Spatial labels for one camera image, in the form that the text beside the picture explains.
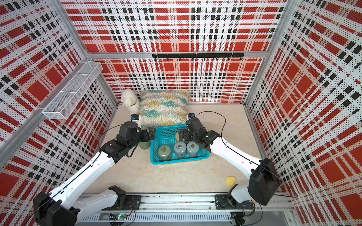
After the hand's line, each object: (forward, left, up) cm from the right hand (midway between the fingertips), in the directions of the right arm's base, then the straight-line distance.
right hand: (188, 131), depth 81 cm
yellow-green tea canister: (+3, +7, -10) cm, 13 cm away
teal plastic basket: (+7, +16, -16) cm, 24 cm away
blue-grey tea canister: (-6, +5, -9) cm, 12 cm away
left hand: (0, +22, +2) cm, 22 cm away
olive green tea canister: (-8, +15, -10) cm, 20 cm away
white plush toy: (+27, +42, 0) cm, 50 cm away
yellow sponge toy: (-23, -24, -17) cm, 37 cm away
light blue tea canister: (-7, -2, -10) cm, 12 cm away
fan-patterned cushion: (+22, +18, -2) cm, 28 cm away
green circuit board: (-40, +36, -17) cm, 56 cm away
